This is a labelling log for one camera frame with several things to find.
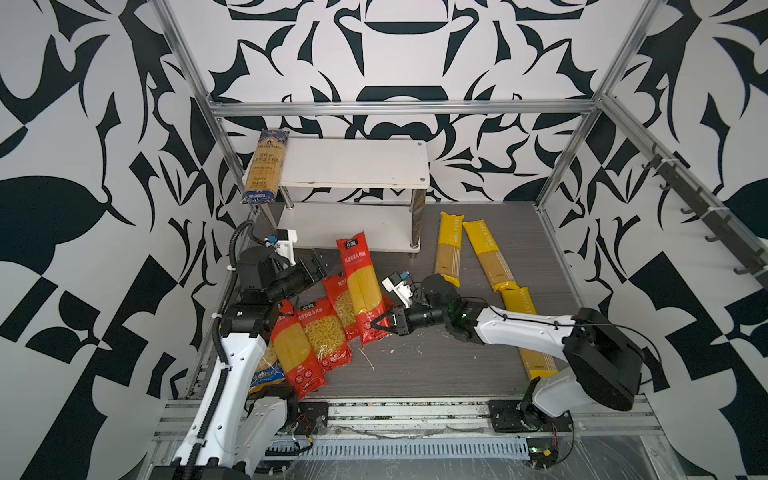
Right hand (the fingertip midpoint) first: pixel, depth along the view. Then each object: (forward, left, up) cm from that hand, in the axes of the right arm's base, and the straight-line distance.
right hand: (375, 327), depth 73 cm
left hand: (+13, +9, +13) cm, 20 cm away
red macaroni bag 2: (+4, +15, -11) cm, 19 cm away
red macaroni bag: (+15, +11, -10) cm, 21 cm away
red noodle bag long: (-6, +20, -10) cm, 23 cm away
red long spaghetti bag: (+8, +3, +3) cm, 9 cm away
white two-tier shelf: (+61, +10, -14) cm, 64 cm away
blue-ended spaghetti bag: (+35, +28, +22) cm, 50 cm away
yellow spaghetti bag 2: (+24, -39, -15) cm, 48 cm away
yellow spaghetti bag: (+34, -24, -14) cm, 44 cm away
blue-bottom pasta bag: (-7, +28, -11) cm, 31 cm away
